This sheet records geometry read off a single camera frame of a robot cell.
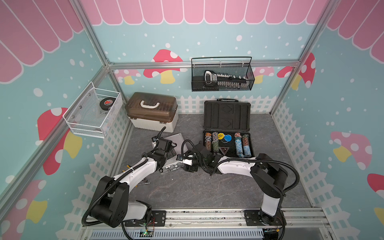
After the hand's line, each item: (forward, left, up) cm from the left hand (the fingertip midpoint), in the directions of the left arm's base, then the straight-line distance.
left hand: (166, 154), depth 90 cm
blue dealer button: (+15, -40, -3) cm, 43 cm away
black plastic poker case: (+25, -40, 0) cm, 47 cm away
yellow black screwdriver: (-15, +12, -6) cm, 20 cm away
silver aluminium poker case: (-6, -5, -1) cm, 8 cm away
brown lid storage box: (+23, +9, +14) cm, 28 cm away
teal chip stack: (+9, -46, -1) cm, 47 cm away
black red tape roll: (+15, +30, +27) cm, 43 cm away
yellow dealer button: (+16, -35, -3) cm, 39 cm away
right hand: (-4, -11, +1) cm, 12 cm away
